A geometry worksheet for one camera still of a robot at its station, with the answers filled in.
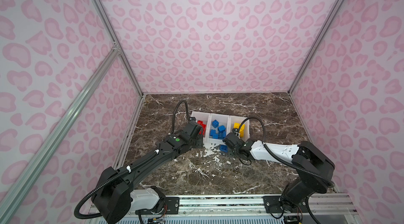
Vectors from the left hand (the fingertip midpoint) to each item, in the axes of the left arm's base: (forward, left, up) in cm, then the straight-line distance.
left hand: (199, 136), depth 82 cm
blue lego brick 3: (+6, -8, -10) cm, 14 cm away
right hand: (-3, -18, -11) cm, 22 cm away
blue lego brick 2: (+11, -13, -11) cm, 20 cm away
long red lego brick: (+12, -2, -9) cm, 15 cm away
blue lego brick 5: (-1, -14, -13) cm, 19 cm away
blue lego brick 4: (+7, -13, -11) cm, 18 cm away
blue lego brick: (+14, -9, -9) cm, 19 cm away
